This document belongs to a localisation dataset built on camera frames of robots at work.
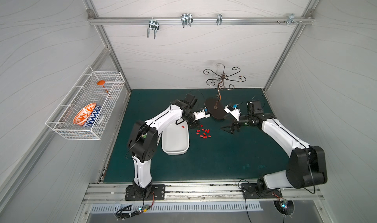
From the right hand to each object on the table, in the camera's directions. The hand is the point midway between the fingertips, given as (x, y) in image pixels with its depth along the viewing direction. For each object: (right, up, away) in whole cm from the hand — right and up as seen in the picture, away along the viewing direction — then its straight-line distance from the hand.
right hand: (223, 121), depth 83 cm
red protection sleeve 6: (-12, -11, +10) cm, 19 cm away
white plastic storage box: (-29, -12, +7) cm, 32 cm away
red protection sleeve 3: (-14, -8, +12) cm, 20 cm away
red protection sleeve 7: (-7, -8, +12) cm, 16 cm away
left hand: (-15, -2, +5) cm, 16 cm away
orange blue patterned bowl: (-65, +5, -20) cm, 68 cm away
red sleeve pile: (-24, -6, +14) cm, 29 cm away
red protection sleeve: (-10, -10, +12) cm, 18 cm away
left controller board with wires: (-50, -42, -15) cm, 66 cm away
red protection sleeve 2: (-11, -8, +14) cm, 19 cm away
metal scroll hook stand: (-1, +7, +24) cm, 25 cm away
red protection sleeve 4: (-13, -2, -2) cm, 13 cm away
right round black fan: (+29, -43, -12) cm, 54 cm away
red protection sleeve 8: (-10, -12, +10) cm, 18 cm away
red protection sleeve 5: (-7, -11, +10) cm, 16 cm away
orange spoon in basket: (-68, +22, -5) cm, 71 cm away
